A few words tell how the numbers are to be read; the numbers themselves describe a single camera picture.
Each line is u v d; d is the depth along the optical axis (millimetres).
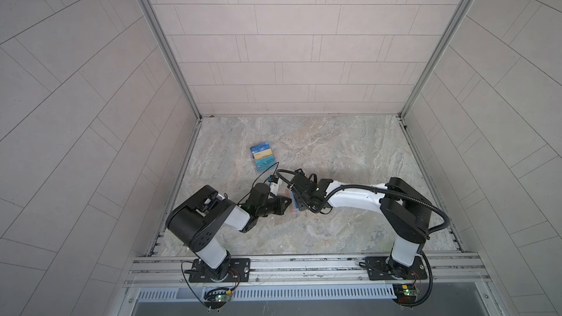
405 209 477
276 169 717
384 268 708
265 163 942
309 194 654
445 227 447
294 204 836
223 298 645
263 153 962
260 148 965
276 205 772
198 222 454
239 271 703
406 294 676
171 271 721
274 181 804
